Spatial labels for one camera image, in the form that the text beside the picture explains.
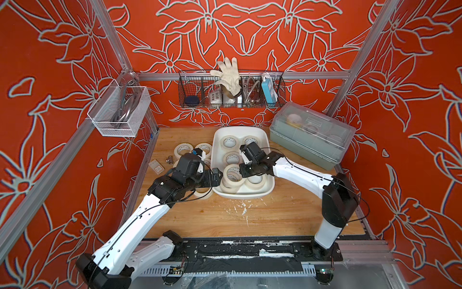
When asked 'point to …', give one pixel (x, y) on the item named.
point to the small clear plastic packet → (156, 166)
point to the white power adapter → (216, 97)
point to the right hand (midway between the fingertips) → (237, 171)
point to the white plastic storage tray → (240, 132)
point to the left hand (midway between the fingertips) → (214, 173)
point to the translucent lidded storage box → (298, 130)
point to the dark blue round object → (192, 100)
